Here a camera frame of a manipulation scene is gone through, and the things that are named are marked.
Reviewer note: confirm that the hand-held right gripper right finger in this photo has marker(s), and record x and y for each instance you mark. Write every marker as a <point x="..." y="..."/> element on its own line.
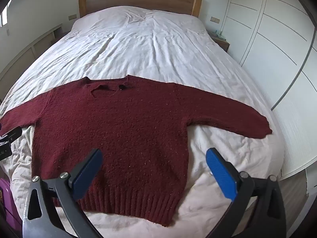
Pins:
<point x="220" y="172"/>

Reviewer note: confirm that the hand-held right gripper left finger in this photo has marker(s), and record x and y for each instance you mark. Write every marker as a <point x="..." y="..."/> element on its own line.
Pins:
<point x="88" y="173"/>

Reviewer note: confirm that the dark red knitted sweater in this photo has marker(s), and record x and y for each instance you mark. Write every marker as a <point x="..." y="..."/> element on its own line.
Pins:
<point x="128" y="129"/>

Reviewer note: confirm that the purple plastic box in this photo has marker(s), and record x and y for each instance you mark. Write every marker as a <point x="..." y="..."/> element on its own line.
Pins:
<point x="7" y="203"/>

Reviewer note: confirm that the beige low shelf unit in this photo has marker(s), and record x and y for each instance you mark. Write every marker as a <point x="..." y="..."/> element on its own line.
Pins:
<point x="27" y="54"/>

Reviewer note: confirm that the wooden nightstand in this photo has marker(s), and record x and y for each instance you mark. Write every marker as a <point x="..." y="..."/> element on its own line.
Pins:
<point x="221" y="43"/>

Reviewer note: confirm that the bed with white sheet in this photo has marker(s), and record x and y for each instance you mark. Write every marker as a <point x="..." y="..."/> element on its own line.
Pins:
<point x="148" y="42"/>

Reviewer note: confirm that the white wardrobe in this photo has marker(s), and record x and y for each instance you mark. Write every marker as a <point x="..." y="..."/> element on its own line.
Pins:
<point x="279" y="29"/>

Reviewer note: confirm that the wooden headboard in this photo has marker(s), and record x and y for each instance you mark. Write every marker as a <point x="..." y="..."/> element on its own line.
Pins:
<point x="138" y="1"/>

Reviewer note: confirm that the beige wall socket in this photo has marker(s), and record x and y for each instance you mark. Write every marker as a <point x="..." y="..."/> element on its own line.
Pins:
<point x="72" y="17"/>
<point x="215" y="19"/>

